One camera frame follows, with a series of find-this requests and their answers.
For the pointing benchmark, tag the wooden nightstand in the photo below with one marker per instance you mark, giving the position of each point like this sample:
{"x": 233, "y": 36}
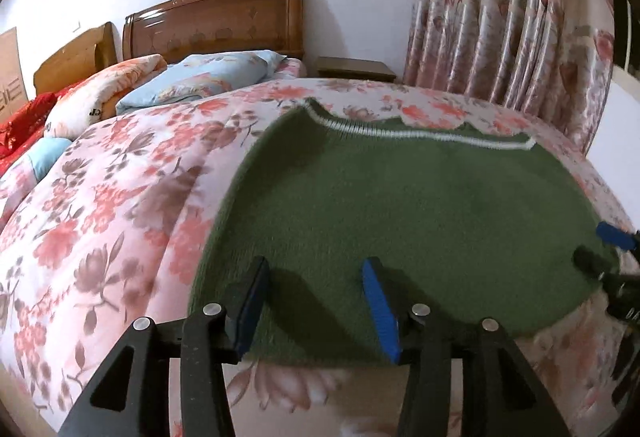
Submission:
{"x": 355, "y": 69}

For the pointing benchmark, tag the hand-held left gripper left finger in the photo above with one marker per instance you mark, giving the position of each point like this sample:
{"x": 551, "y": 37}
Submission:
{"x": 250, "y": 307}

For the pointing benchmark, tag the pink floral blanket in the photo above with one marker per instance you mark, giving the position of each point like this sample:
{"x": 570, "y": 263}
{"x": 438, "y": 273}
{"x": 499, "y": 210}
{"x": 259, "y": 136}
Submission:
{"x": 125, "y": 217}

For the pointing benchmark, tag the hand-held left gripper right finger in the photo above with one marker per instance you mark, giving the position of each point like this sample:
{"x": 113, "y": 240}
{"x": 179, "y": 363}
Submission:
{"x": 380, "y": 307}

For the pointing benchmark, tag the large carved wooden headboard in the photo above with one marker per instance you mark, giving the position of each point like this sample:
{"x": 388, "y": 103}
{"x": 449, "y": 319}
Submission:
{"x": 215, "y": 22}

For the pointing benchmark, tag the red blanket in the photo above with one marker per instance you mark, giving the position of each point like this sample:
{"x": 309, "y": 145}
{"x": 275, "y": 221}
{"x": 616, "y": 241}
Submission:
{"x": 25, "y": 122}

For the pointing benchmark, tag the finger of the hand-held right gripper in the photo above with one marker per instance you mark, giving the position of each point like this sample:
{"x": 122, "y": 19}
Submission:
{"x": 615, "y": 234}
{"x": 592, "y": 261}

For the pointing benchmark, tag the small wooden headboard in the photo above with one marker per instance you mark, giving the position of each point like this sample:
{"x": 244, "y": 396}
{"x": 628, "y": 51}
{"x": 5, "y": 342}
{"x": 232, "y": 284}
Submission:
{"x": 75, "y": 59}

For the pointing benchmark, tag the light blue pillow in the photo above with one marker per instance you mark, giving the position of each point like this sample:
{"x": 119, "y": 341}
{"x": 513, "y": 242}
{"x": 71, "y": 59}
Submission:
{"x": 50, "y": 154}
{"x": 200, "y": 77}

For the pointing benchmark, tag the white floral pillow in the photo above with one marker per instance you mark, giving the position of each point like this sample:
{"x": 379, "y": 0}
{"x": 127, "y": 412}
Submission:
{"x": 95, "y": 97}

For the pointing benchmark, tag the green knit sweater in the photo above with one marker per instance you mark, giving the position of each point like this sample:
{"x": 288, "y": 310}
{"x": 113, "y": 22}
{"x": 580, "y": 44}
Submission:
{"x": 425, "y": 217}

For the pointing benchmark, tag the pink floral curtain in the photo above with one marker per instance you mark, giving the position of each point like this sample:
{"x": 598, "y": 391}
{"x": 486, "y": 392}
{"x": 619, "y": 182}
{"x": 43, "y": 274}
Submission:
{"x": 500, "y": 17}

